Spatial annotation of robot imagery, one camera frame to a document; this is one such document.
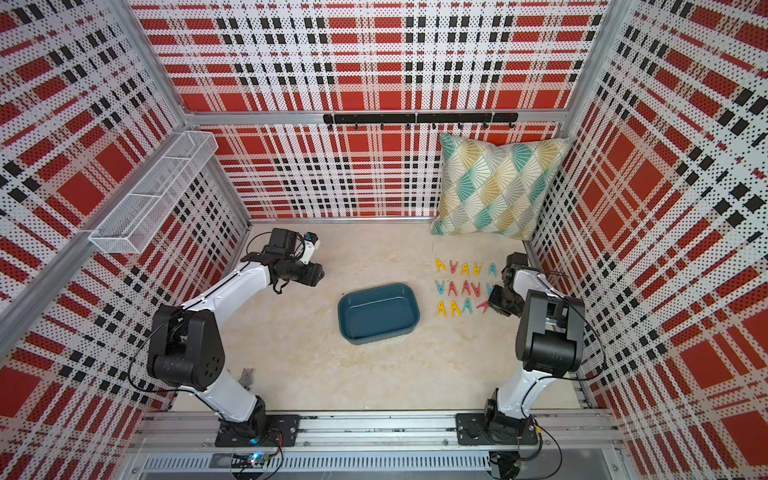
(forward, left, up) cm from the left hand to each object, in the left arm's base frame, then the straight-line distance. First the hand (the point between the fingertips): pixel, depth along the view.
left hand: (318, 271), depth 93 cm
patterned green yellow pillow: (+21, -56, +14) cm, 62 cm away
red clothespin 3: (+1, -48, -11) cm, 50 cm away
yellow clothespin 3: (+7, -53, -10) cm, 55 cm away
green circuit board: (-48, +8, -9) cm, 49 cm away
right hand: (-8, -59, -9) cm, 60 cm away
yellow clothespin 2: (+8, -49, -10) cm, 51 cm away
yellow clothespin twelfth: (-7, -43, -11) cm, 45 cm away
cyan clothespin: (+9, -59, -11) cm, 61 cm away
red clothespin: (+9, -45, -12) cm, 47 cm away
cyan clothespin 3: (0, -56, -12) cm, 58 cm away
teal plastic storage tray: (-9, -16, -11) cm, 21 cm away
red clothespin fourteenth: (-6, -53, -11) cm, 55 cm away
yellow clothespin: (+10, -40, -12) cm, 43 cm away
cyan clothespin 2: (+1, -40, -12) cm, 41 cm away
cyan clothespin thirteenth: (-7, -48, -11) cm, 49 cm away
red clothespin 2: (+1, -44, -11) cm, 45 cm away
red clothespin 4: (-1, -52, -11) cm, 53 cm away
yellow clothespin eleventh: (-7, -39, -11) cm, 41 cm away
